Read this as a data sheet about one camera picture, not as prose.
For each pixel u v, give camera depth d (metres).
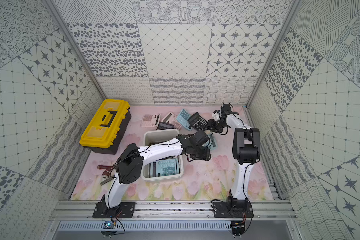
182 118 1.06
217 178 0.85
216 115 0.95
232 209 0.67
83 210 0.77
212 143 0.70
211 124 0.91
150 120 1.09
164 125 1.04
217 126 0.88
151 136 0.89
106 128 0.86
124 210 0.74
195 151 0.67
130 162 0.54
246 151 0.57
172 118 1.10
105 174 0.84
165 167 0.84
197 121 1.07
